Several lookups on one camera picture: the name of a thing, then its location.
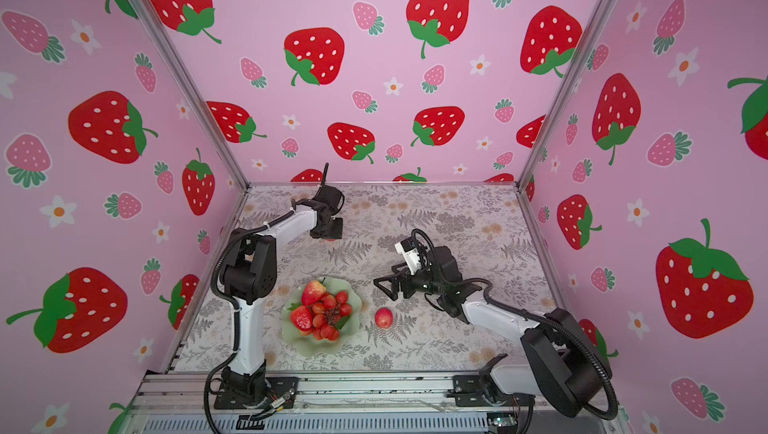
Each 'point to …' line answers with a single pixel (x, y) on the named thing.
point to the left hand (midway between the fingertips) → (335, 231)
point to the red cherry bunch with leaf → (330, 315)
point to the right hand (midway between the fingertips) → (383, 276)
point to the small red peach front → (384, 318)
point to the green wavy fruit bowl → (305, 344)
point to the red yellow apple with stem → (313, 292)
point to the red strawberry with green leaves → (301, 316)
